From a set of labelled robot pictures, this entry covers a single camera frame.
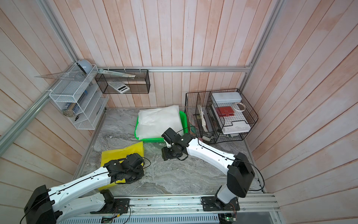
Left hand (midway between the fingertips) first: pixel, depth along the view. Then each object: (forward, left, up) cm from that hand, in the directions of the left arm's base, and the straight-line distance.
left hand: (142, 177), depth 79 cm
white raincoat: (+35, -3, +7) cm, 35 cm away
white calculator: (+56, +21, +22) cm, 64 cm away
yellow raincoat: (+17, +19, -6) cm, 27 cm away
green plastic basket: (+34, -26, +4) cm, 43 cm away
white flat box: (+26, -57, +14) cm, 64 cm away
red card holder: (+36, -52, +18) cm, 66 cm away
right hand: (+10, -13, +8) cm, 18 cm away
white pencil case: (+49, -56, +18) cm, 76 cm away
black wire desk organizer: (+42, -47, +5) cm, 64 cm away
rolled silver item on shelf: (+27, +40, +26) cm, 55 cm away
